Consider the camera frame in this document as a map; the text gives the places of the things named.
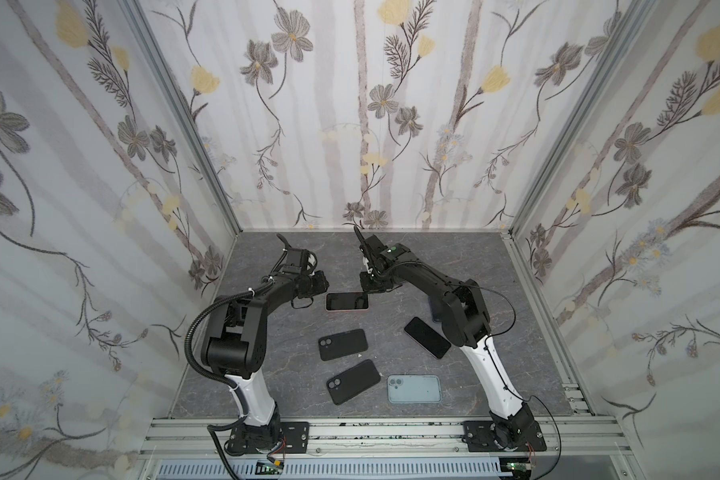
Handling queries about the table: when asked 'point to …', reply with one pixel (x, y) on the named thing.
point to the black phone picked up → (347, 301)
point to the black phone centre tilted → (426, 336)
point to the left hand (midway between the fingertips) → (323, 275)
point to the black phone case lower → (352, 382)
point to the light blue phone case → (414, 388)
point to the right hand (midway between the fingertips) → (361, 279)
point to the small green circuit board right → (520, 467)
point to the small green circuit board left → (265, 468)
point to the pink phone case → (345, 310)
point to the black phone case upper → (343, 343)
